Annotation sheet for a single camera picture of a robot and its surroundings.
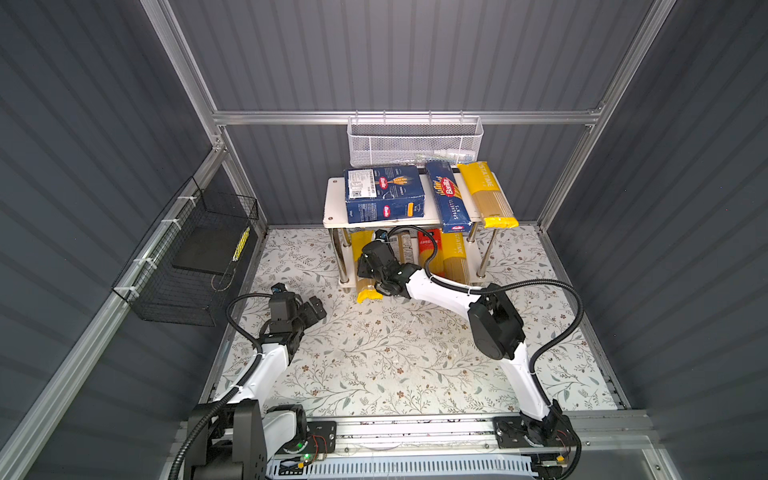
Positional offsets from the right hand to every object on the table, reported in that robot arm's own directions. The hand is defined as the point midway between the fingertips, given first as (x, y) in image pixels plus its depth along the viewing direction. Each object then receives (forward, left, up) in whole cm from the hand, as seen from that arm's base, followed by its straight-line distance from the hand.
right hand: (363, 262), depth 94 cm
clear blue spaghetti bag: (+10, -14, -3) cm, 17 cm away
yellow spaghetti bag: (-8, -1, -3) cm, 8 cm away
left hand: (-14, +16, -4) cm, 22 cm away
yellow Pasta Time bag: (+1, -30, -3) cm, 30 cm away
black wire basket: (-16, +41, +17) cm, 48 cm away
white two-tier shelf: (-2, +5, +22) cm, 22 cm away
